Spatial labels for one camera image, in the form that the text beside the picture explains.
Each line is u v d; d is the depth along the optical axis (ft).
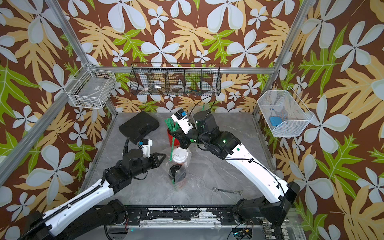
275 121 2.62
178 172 2.30
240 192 2.69
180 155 2.51
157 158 2.17
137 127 3.46
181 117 1.74
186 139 1.82
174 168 2.35
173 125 3.06
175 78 3.17
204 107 3.09
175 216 2.47
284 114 2.74
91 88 2.81
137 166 1.90
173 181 2.15
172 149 2.51
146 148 2.25
